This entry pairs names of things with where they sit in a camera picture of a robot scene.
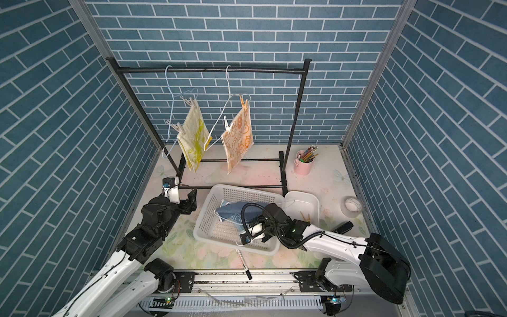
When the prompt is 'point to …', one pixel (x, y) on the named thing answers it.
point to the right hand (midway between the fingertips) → (252, 219)
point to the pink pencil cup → (301, 168)
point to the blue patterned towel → (232, 212)
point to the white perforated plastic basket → (209, 228)
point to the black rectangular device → (343, 227)
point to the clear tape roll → (351, 207)
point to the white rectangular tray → (303, 206)
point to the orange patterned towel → (238, 139)
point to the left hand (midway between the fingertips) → (193, 190)
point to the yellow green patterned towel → (195, 137)
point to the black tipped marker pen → (242, 261)
